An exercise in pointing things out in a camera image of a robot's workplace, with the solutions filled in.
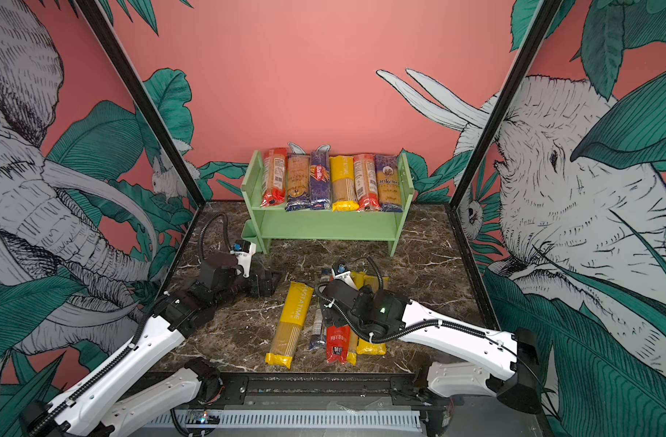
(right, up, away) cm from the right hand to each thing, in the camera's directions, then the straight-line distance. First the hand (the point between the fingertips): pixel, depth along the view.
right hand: (334, 301), depth 71 cm
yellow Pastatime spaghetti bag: (+2, +31, +11) cm, 33 cm away
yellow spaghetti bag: (+10, -16, +8) cm, 21 cm away
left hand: (-19, +8, +3) cm, 20 cm away
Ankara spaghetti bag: (+17, +34, +14) cm, 40 cm away
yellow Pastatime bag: (-14, -10, +14) cm, 23 cm away
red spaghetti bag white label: (+10, +34, +12) cm, 37 cm away
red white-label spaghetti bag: (-20, +36, +14) cm, 43 cm away
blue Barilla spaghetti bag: (-5, +35, +13) cm, 38 cm away
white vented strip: (-11, -31, -1) cm, 33 cm away
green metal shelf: (-27, +22, +27) cm, 44 cm away
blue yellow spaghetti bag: (-12, +35, +14) cm, 40 cm away
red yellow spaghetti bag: (+1, -13, +5) cm, 14 cm away
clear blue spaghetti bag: (-5, -14, +9) cm, 17 cm away
